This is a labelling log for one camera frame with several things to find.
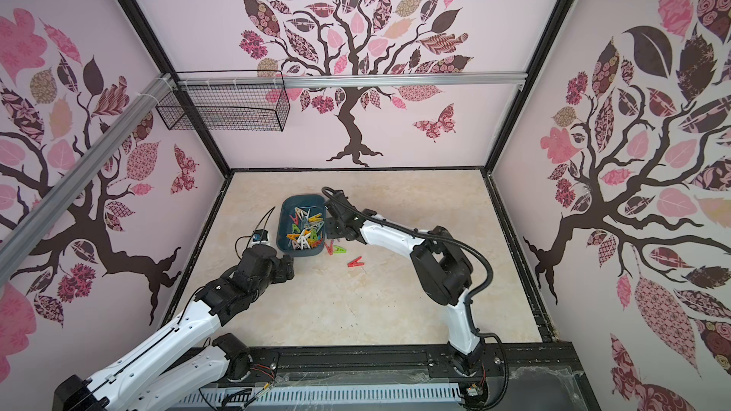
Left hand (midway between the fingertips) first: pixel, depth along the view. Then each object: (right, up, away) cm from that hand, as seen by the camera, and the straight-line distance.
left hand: (281, 265), depth 81 cm
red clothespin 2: (+12, +2, +14) cm, 19 cm away
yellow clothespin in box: (+6, +12, +22) cm, 26 cm away
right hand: (+13, +11, +11) cm, 21 cm away
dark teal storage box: (+1, +10, +19) cm, 22 cm away
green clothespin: (+15, +2, +14) cm, 21 cm away
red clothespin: (+21, -2, +11) cm, 24 cm away
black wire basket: (-23, +53, +14) cm, 60 cm away
